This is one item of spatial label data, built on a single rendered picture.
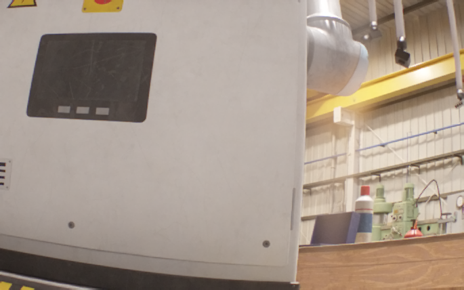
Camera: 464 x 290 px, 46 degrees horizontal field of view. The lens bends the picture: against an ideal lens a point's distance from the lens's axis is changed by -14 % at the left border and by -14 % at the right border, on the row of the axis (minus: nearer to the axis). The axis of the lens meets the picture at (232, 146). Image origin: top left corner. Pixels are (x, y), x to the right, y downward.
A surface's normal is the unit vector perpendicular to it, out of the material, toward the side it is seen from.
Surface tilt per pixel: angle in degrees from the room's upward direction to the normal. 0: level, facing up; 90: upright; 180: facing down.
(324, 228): 78
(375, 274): 90
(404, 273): 90
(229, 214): 90
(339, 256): 90
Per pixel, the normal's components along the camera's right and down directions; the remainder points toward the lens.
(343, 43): 0.42, -0.35
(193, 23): 0.00, -0.23
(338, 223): -0.76, -0.40
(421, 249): -0.79, -0.19
